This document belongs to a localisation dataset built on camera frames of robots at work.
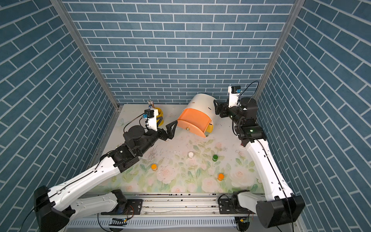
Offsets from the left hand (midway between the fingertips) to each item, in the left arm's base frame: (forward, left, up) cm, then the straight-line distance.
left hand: (174, 121), depth 67 cm
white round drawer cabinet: (+24, -16, -11) cm, 30 cm away
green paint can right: (-4, -23, -32) cm, 39 cm away
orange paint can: (-9, +14, -34) cm, 38 cm away
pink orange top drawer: (+11, -10, -14) cm, 20 cm away
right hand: (+10, -23, +4) cm, 26 cm away
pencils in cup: (+29, +20, -18) cm, 40 cm away
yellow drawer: (+10, -20, -19) cm, 30 cm away
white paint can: (-1, -8, -32) cm, 33 cm away
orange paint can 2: (-15, -26, -33) cm, 44 cm away
